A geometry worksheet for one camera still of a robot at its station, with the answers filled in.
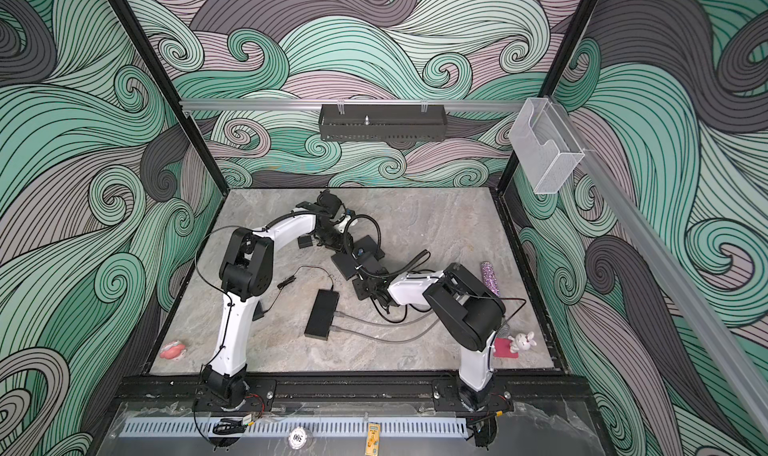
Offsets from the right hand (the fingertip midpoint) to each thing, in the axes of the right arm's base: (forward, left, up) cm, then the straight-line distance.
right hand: (361, 280), depth 95 cm
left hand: (+10, +4, +2) cm, 11 cm away
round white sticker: (-41, +11, +7) cm, 43 cm away
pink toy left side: (-24, +48, +6) cm, 54 cm away
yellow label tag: (-41, -5, +2) cm, 41 cm away
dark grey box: (-4, -2, +21) cm, 22 cm away
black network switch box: (-12, +11, +2) cm, 16 cm away
